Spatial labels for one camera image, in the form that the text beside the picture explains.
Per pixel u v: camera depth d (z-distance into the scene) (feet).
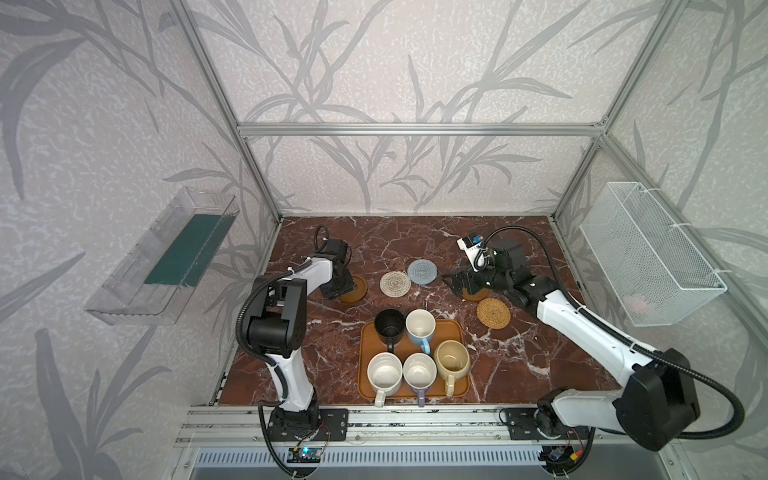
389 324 2.74
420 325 2.85
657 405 1.31
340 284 2.75
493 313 3.07
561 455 2.44
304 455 2.33
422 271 3.42
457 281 2.35
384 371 2.64
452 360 2.73
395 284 3.25
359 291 3.25
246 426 2.47
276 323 1.69
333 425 2.42
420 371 2.69
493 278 2.22
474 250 2.34
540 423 2.18
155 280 2.07
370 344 2.83
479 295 3.16
